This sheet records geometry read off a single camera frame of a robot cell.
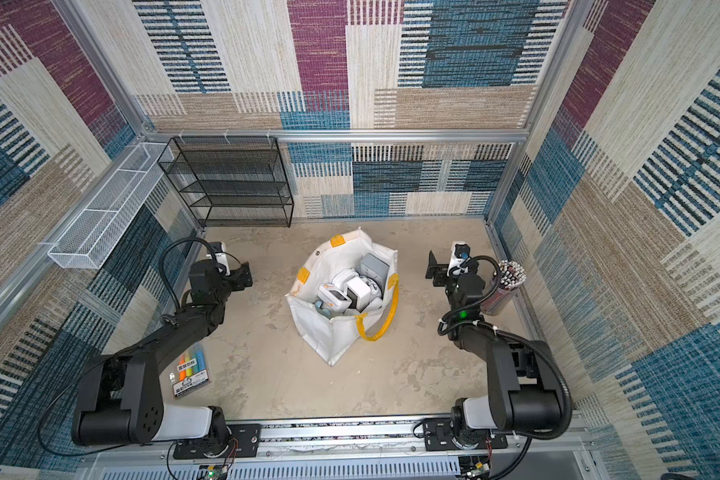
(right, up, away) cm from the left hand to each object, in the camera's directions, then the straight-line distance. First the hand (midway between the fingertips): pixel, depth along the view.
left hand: (233, 265), depth 90 cm
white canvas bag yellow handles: (+34, -4, +1) cm, 35 cm away
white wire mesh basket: (-26, +7, -19) cm, 33 cm away
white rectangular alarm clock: (+37, -8, -5) cm, 38 cm away
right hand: (+64, +3, -2) cm, 64 cm away
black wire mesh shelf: (-9, +29, +19) cm, 36 cm away
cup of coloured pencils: (+78, -3, -9) cm, 79 cm away
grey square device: (+41, -1, -1) cm, 41 cm away
